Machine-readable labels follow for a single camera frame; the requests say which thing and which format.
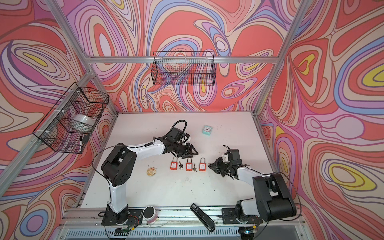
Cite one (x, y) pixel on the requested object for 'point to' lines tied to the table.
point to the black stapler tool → (208, 223)
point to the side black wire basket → (69, 124)
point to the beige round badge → (151, 171)
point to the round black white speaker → (150, 214)
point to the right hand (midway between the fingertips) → (209, 168)
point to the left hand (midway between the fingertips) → (197, 154)
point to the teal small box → (207, 130)
